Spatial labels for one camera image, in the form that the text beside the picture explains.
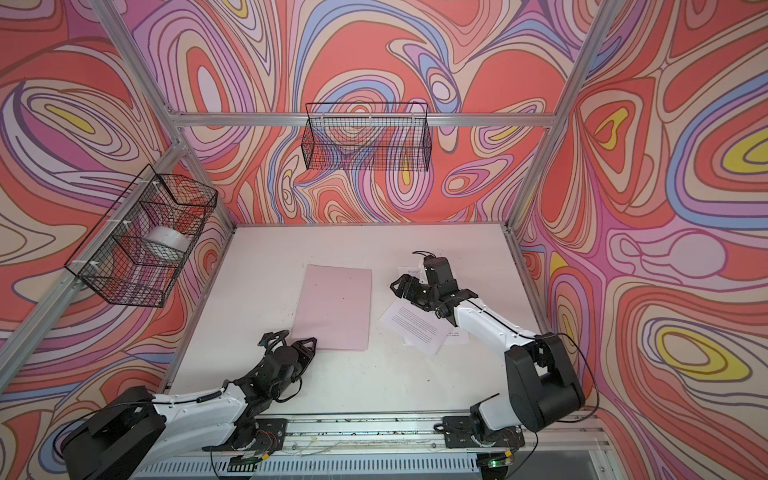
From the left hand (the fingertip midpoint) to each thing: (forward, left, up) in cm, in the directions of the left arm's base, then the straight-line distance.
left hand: (323, 341), depth 87 cm
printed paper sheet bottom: (+3, -41, -3) cm, 41 cm away
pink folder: (+12, -2, -2) cm, 13 cm away
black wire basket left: (+10, +39, +31) cm, 51 cm away
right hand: (+11, -23, +8) cm, 27 cm away
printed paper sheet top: (+5, -28, -2) cm, 29 cm away
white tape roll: (+15, +36, +29) cm, 48 cm away
